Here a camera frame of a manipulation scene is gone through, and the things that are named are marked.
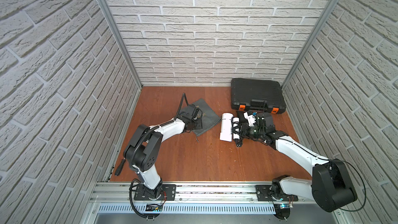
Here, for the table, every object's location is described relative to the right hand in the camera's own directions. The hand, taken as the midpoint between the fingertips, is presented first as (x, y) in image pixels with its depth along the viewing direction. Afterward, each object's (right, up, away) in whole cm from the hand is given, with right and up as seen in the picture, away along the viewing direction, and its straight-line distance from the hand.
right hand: (235, 129), depth 84 cm
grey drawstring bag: (-14, +5, +17) cm, 23 cm away
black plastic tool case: (+23, +21, +29) cm, 42 cm away
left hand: (-19, +3, +10) cm, 21 cm away
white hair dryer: (-3, +1, -1) cm, 4 cm away
